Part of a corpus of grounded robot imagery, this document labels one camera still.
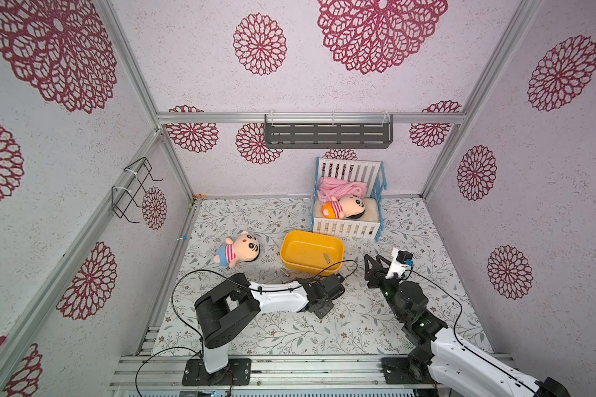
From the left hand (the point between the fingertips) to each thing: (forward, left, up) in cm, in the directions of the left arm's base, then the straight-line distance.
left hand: (318, 300), depth 89 cm
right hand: (+8, -17, +17) cm, 25 cm away
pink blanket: (+49, -8, +9) cm, 50 cm away
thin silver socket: (+16, -4, +1) cm, 17 cm away
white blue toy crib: (+29, -22, +8) cm, 37 cm away
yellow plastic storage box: (+19, +2, 0) cm, 19 cm away
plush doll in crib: (+34, -14, +12) cm, 39 cm away
